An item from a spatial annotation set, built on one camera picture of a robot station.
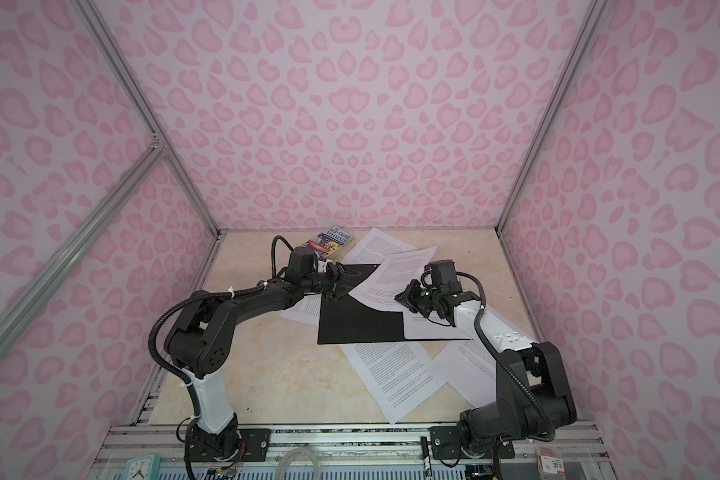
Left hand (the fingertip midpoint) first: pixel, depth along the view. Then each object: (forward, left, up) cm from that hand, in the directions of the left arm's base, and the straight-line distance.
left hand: (361, 274), depth 88 cm
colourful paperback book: (+24, +13, -13) cm, 30 cm away
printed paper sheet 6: (-22, -31, -16) cm, 42 cm away
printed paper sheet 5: (-24, -10, -15) cm, 30 cm away
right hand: (-6, -10, -1) cm, 12 cm away
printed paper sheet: (+1, -6, -9) cm, 10 cm away
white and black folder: (-8, +5, -14) cm, 17 cm away
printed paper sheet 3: (-3, +18, -15) cm, 24 cm away
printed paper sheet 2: (-19, -18, +3) cm, 26 cm away
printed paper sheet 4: (+23, -4, -15) cm, 28 cm away
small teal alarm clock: (-45, +50, -12) cm, 69 cm away
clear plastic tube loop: (-43, +19, -14) cm, 49 cm away
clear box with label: (-46, -43, -13) cm, 64 cm away
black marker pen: (-44, -15, -14) cm, 49 cm away
